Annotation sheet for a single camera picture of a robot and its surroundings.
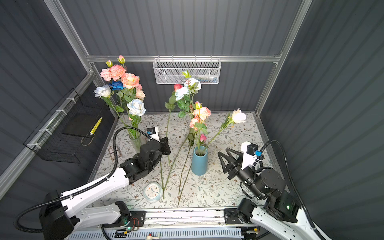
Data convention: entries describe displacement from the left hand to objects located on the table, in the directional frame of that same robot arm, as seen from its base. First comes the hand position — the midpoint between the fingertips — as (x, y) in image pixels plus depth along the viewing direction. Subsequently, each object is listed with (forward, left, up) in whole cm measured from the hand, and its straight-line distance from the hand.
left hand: (168, 138), depth 76 cm
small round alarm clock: (-19, +10, -22) cm, 31 cm away
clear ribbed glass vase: (+8, +21, -8) cm, 23 cm away
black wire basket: (+8, +49, +5) cm, 50 cm away
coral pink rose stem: (+19, -2, +7) cm, 20 cm away
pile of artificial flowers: (-16, +5, -25) cm, 30 cm away
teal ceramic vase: (-11, -15, -11) cm, 22 cm away
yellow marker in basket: (+6, +37, +4) cm, 38 cm away
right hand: (-17, -24, +12) cm, 32 cm away
